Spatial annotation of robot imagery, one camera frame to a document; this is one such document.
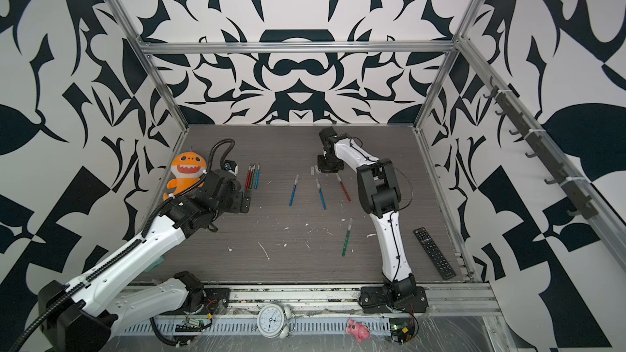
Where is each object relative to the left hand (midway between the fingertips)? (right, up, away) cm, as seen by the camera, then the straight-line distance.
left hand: (232, 187), depth 79 cm
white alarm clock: (+15, -35, -12) cm, 40 cm away
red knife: (+38, -3, +20) cm, 43 cm away
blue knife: (+3, +1, +22) cm, 23 cm away
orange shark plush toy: (-23, +6, +17) cm, 29 cm away
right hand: (+31, +6, +26) cm, 40 cm away
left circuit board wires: (-9, -38, -9) cm, 40 cm away
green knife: (0, +1, +23) cm, 23 cm away
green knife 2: (+38, -20, +8) cm, 43 cm away
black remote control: (+67, -22, +4) cm, 70 cm away
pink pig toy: (+38, -37, -11) cm, 55 cm away
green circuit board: (+51, -39, -8) cm, 65 cm away
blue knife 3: (+28, -3, +20) cm, 35 cm away
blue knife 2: (+18, -4, +20) cm, 27 cm away
